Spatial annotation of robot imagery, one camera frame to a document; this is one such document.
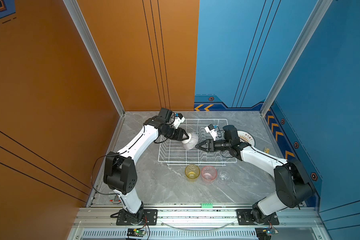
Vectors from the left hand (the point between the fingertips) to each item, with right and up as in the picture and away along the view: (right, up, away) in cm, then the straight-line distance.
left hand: (185, 135), depth 84 cm
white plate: (+41, -2, +18) cm, 45 cm away
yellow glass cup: (+4, -22, +3) cm, 22 cm away
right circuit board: (+37, -45, -14) cm, 60 cm away
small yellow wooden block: (+53, -10, +13) cm, 56 cm away
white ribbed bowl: (+3, -4, -3) cm, 6 cm away
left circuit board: (-24, -46, -13) cm, 53 cm away
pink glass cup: (+14, -23, +3) cm, 27 cm away
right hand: (+7, -6, -3) cm, 10 cm away
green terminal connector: (+11, -36, -7) cm, 39 cm away
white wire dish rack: (-8, -12, +13) cm, 19 cm away
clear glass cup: (+23, -23, +2) cm, 33 cm away
